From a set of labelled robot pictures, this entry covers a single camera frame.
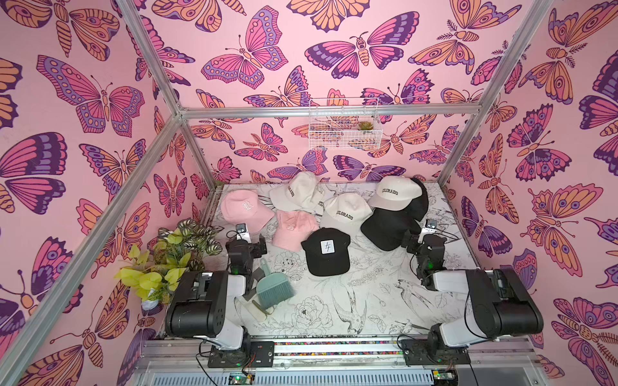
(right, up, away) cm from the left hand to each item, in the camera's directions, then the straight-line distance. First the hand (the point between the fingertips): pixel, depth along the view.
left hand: (251, 234), depth 94 cm
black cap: (+70, +11, +10) cm, 72 cm away
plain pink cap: (+16, +2, +4) cm, 17 cm away
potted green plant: (-19, -8, -29) cm, 35 cm away
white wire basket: (+38, +43, +11) cm, 59 cm away
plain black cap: (+56, +1, +6) cm, 57 cm away
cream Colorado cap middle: (+38, +9, +8) cm, 40 cm away
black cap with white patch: (+30, -7, -2) cm, 31 cm away
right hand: (+67, +1, -2) cm, 67 cm away
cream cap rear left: (+20, +18, +16) cm, 31 cm away
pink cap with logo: (-5, +11, +9) cm, 15 cm away
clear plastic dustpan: (+3, -26, -11) cm, 28 cm away
